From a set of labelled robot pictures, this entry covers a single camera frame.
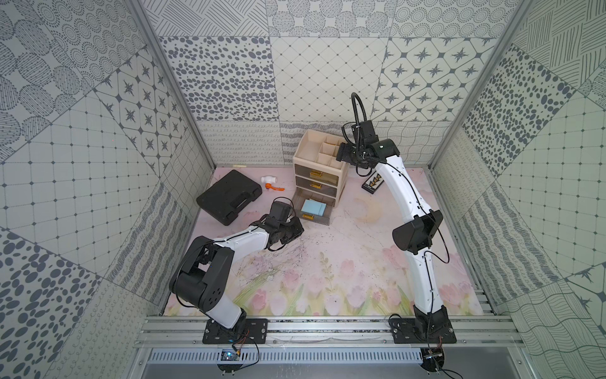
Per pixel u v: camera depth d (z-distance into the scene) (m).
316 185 0.96
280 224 0.73
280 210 0.73
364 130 0.69
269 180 1.11
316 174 0.91
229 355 0.72
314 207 1.01
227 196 1.04
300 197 1.07
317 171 0.91
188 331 0.76
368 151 0.64
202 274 0.45
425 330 0.67
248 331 0.73
